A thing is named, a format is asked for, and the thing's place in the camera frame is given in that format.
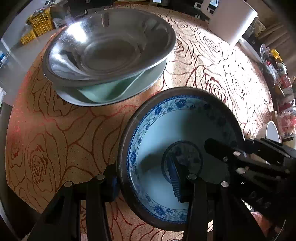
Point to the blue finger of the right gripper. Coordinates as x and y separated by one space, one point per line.
269 149
224 152

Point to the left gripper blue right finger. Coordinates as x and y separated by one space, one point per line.
179 179

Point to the stainless steel bowl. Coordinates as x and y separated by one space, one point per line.
108 45

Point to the large white round plate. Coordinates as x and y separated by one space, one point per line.
146 81

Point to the small white bowl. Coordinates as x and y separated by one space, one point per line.
269 131

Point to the blue patterned ceramic bowl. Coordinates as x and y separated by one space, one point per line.
182 157

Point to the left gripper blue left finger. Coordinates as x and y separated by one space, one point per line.
111 185

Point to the green square plate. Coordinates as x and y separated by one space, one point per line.
102 93

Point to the white oval plate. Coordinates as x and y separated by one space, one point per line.
250 51

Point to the yellow plastic crates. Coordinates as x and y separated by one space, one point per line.
39 23

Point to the rose patterned tablecloth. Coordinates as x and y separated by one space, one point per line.
50 141

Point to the glass dome with flowers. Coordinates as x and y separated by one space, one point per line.
285 122

